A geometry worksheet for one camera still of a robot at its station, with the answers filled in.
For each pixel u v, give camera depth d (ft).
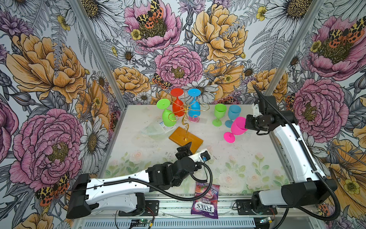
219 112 3.25
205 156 1.84
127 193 1.49
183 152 1.98
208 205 2.40
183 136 3.33
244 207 2.43
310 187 1.26
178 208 2.50
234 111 3.35
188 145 2.22
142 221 2.34
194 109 2.79
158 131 3.50
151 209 2.40
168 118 2.85
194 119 3.66
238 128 2.41
